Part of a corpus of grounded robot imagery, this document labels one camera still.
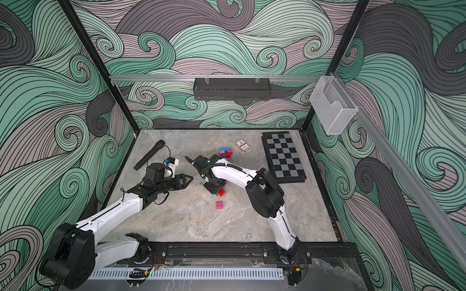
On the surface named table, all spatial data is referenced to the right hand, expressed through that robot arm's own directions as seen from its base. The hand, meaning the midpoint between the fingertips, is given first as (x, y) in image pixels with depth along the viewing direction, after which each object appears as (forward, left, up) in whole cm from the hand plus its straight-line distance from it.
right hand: (220, 187), depth 89 cm
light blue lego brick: (+26, -2, -1) cm, 26 cm away
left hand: (+1, +14, +9) cm, 16 cm away
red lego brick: (+21, -4, -2) cm, 22 cm away
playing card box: (+29, -13, -2) cm, 32 cm away
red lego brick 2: (-4, -1, +2) cm, 4 cm away
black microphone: (+30, +39, -1) cm, 49 cm away
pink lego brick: (-8, 0, -2) cm, 9 cm away
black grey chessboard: (+16, -37, -1) cm, 40 cm away
